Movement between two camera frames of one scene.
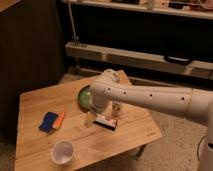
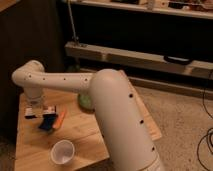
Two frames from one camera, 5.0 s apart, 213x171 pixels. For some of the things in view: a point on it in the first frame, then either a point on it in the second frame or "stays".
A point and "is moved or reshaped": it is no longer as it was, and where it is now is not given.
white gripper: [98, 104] to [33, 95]
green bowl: [84, 98] stays
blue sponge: [48, 121] stays
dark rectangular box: [106, 121] is moved or reshaped
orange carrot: [58, 122] stays
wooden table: [55, 133] stays
